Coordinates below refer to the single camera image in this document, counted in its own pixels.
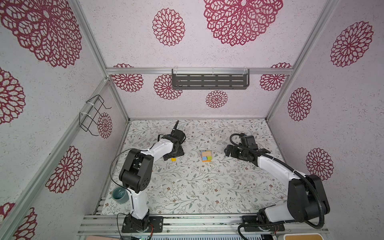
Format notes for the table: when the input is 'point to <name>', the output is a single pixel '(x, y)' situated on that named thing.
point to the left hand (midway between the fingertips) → (174, 156)
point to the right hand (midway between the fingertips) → (230, 149)
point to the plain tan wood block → (206, 154)
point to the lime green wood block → (209, 158)
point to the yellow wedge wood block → (173, 159)
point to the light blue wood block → (204, 158)
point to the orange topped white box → (303, 236)
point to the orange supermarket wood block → (206, 161)
